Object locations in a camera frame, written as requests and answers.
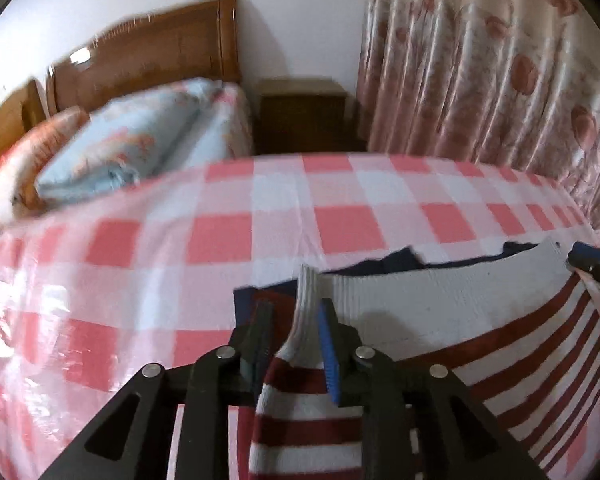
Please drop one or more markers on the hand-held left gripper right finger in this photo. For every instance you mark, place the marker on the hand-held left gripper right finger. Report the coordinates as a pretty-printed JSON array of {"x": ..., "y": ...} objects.
[{"x": 330, "y": 355}]

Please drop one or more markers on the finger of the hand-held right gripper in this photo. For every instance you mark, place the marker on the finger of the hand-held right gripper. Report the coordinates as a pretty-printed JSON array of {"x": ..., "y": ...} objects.
[{"x": 587, "y": 256}]

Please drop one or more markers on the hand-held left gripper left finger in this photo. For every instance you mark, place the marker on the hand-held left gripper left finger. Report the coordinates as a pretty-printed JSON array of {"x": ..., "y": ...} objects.
[{"x": 257, "y": 346}]

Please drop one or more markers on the striped knit sweater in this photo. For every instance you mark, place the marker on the striped knit sweater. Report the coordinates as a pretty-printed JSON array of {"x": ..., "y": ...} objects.
[{"x": 480, "y": 320}]

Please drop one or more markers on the pink checked bedsheet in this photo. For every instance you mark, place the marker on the pink checked bedsheet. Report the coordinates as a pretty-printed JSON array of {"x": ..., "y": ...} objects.
[{"x": 180, "y": 240}]

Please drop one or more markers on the floral tulip curtain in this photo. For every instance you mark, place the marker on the floral tulip curtain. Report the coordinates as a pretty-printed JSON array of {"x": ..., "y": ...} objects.
[{"x": 480, "y": 70}]

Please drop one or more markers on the wooden nightstand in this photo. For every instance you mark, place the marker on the wooden nightstand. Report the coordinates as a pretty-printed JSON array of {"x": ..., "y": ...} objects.
[{"x": 305, "y": 115}]

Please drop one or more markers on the light blue floral pillow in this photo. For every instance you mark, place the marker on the light blue floral pillow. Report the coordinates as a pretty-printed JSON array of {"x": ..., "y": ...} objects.
[{"x": 125, "y": 140}]

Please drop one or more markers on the pink floral pillow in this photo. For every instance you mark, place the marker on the pink floral pillow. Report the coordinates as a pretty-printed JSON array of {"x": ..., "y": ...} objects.
[{"x": 25, "y": 160}]

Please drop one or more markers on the large carved wooden headboard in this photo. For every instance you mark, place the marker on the large carved wooden headboard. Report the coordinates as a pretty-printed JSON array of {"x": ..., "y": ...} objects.
[{"x": 155, "y": 45}]

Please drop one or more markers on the small wooden headboard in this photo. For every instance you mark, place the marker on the small wooden headboard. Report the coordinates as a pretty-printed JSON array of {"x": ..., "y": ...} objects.
[{"x": 7, "y": 120}]

